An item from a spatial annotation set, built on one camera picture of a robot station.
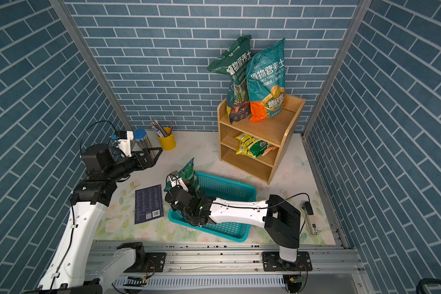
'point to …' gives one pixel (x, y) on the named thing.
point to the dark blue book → (148, 204)
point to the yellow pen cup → (168, 142)
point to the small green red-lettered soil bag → (189, 177)
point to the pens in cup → (159, 130)
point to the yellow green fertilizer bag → (250, 146)
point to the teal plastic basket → (217, 187)
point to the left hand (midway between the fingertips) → (159, 150)
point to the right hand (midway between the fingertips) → (176, 189)
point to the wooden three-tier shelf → (275, 131)
